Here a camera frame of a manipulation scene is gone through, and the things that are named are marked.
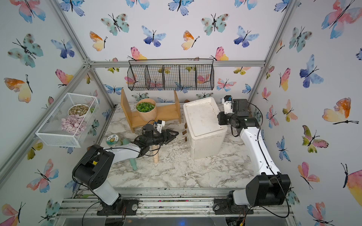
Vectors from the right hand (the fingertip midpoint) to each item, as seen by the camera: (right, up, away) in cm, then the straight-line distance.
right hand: (221, 113), depth 79 cm
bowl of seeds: (-72, +2, -8) cm, 72 cm away
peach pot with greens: (-45, +4, +14) cm, 47 cm away
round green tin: (-67, -16, +12) cm, 70 cm away
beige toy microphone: (-39, -27, +12) cm, 49 cm away
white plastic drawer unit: (-9, -12, -6) cm, 16 cm away
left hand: (-24, -12, +5) cm, 27 cm away
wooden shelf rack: (-36, +1, +26) cm, 44 cm away
